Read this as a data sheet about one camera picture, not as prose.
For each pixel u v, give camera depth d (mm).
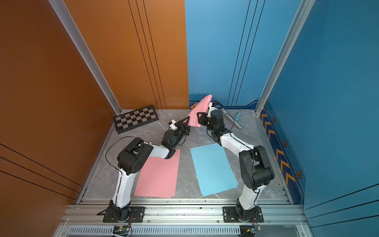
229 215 725
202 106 884
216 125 696
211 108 809
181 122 870
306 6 688
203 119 792
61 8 696
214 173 1048
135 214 736
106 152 971
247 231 694
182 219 727
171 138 747
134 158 572
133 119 1098
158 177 850
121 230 718
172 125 911
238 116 1094
